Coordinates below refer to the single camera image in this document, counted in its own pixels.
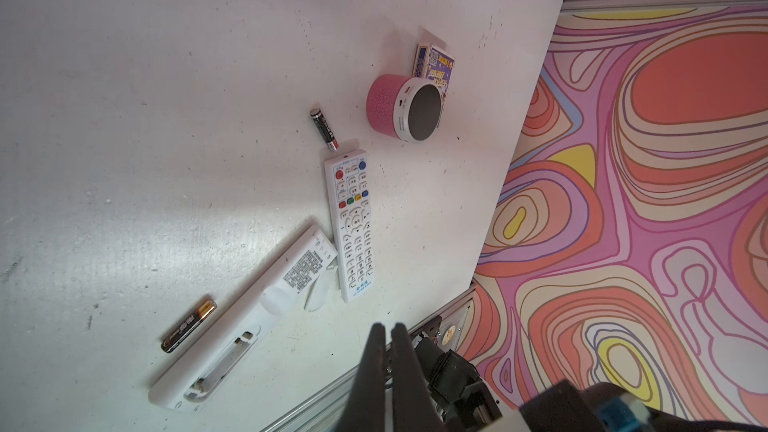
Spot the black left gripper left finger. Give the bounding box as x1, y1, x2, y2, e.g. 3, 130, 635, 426
335, 323, 387, 432

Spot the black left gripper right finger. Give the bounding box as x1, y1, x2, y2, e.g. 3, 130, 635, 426
390, 323, 446, 432

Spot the white remote with back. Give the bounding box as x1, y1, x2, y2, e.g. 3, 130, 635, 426
148, 225, 338, 412

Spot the black gold AAA battery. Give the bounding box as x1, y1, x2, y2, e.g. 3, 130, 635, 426
160, 298, 217, 353

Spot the black red AAA battery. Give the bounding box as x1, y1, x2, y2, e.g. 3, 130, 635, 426
310, 108, 339, 151

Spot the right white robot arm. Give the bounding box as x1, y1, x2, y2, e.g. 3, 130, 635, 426
415, 336, 765, 431

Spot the white remote with coloured buttons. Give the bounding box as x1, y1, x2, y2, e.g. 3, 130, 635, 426
324, 149, 375, 302

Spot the pink round speaker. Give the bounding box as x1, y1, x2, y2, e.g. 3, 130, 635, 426
366, 74, 443, 143

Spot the small purple card box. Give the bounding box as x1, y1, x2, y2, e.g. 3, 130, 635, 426
411, 43, 455, 97

